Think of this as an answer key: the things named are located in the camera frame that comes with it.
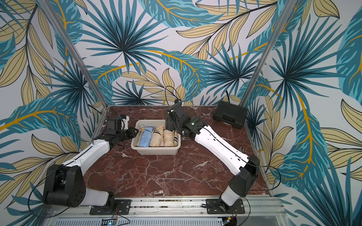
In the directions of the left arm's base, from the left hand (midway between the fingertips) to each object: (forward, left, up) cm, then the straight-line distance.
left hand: (138, 132), depth 88 cm
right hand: (-2, -22, +15) cm, 27 cm away
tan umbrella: (+3, -1, -3) cm, 4 cm away
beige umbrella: (-1, -19, -4) cm, 19 cm away
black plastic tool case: (+23, -65, -7) cm, 70 cm away
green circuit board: (-45, +9, -16) cm, 48 cm away
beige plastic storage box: (+6, 0, -1) cm, 7 cm away
